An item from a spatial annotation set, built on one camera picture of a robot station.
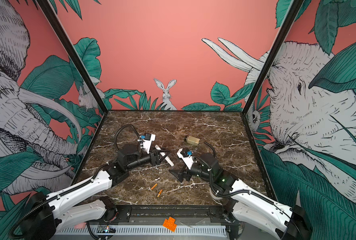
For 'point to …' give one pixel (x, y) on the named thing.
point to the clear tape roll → (215, 197)
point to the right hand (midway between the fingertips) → (172, 164)
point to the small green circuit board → (106, 229)
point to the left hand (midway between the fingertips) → (167, 150)
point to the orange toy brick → (169, 224)
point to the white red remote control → (167, 158)
